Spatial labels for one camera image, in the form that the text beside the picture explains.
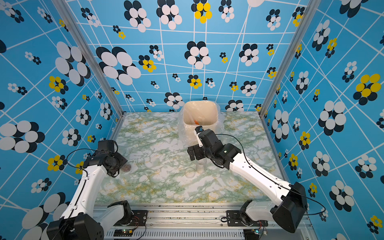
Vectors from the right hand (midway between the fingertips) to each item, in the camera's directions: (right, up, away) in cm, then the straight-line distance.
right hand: (197, 147), depth 76 cm
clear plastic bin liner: (-4, +4, +6) cm, 8 cm away
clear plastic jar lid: (-4, -17, +13) cm, 22 cm away
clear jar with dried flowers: (+2, -13, +15) cm, 20 cm away
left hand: (-41, -8, +5) cm, 42 cm away
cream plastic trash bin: (+2, +19, +19) cm, 27 cm away
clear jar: (-40, -13, +7) cm, 43 cm away
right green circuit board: (+25, -40, -7) cm, 48 cm away
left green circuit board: (-37, -41, -4) cm, 55 cm away
